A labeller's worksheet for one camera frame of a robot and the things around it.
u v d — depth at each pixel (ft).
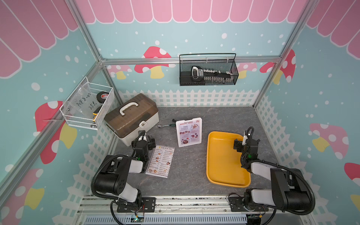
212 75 2.91
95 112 2.12
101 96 2.61
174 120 3.66
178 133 2.93
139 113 2.95
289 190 1.41
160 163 2.93
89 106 2.29
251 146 2.24
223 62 2.99
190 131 2.96
